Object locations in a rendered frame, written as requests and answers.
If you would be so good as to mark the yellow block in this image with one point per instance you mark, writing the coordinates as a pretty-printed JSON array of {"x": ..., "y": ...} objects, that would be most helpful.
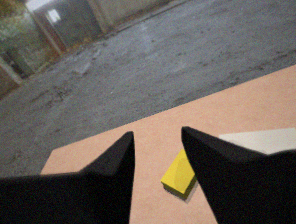
[{"x": 180, "y": 177}]

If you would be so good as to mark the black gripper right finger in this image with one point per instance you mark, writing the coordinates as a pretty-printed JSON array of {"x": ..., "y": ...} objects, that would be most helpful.
[{"x": 241, "y": 185}]

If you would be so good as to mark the grey flat rectangular block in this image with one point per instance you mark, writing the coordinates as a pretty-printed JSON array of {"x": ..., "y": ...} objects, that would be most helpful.
[{"x": 266, "y": 142}]

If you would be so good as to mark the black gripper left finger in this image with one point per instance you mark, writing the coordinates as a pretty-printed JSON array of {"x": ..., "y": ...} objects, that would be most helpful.
[{"x": 99, "y": 193}]

